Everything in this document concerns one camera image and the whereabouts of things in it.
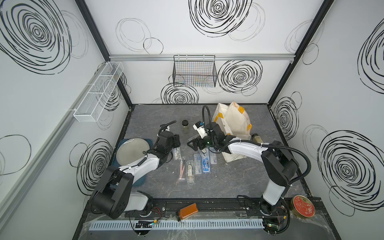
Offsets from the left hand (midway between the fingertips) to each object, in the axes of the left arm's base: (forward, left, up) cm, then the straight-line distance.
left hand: (176, 136), depth 90 cm
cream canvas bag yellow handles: (+9, -36, +5) cm, 38 cm away
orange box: (-37, -9, -7) cm, 39 cm away
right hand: (-4, -10, +1) cm, 11 cm away
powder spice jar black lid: (+4, -51, -5) cm, 52 cm away
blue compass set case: (-12, -19, -9) cm, 24 cm away
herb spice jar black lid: (+8, -5, -4) cm, 10 cm away
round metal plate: (-5, +29, -10) cm, 31 cm away
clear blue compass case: (-8, -23, -9) cm, 26 cm away
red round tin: (-34, -64, -5) cm, 73 cm away
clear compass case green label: (-9, -1, -4) cm, 10 cm away
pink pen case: (-16, -5, -9) cm, 19 cm away
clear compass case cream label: (-19, -9, -9) cm, 23 cm away
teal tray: (-22, +19, -14) cm, 32 cm away
